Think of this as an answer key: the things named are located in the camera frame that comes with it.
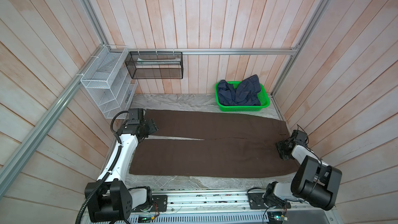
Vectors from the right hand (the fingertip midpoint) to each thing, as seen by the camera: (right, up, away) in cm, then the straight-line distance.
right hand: (279, 145), depth 91 cm
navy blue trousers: (-13, +33, +19) cm, 40 cm away
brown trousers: (-50, +1, 0) cm, 50 cm away
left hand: (-74, +10, -8) cm, 75 cm away
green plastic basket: (-1, +31, +20) cm, 36 cm away
